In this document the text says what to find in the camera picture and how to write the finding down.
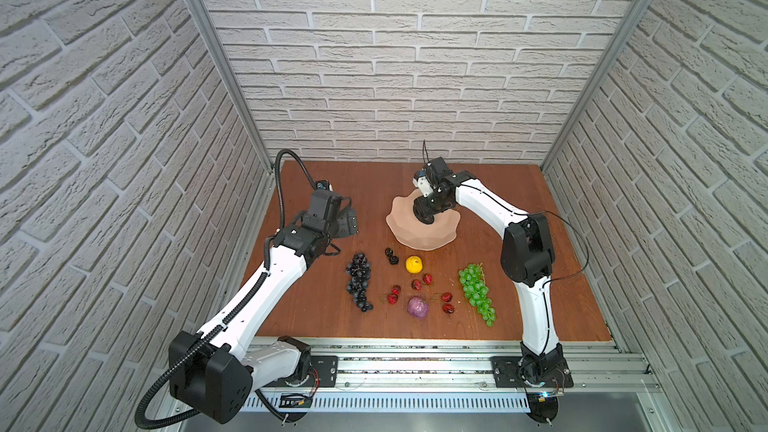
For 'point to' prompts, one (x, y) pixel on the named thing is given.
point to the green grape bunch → (475, 287)
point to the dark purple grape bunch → (359, 273)
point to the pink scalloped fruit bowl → (415, 234)
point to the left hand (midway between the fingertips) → (338, 213)
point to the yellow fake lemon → (413, 264)
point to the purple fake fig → (417, 307)
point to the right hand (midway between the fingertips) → (426, 205)
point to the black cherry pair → (393, 260)
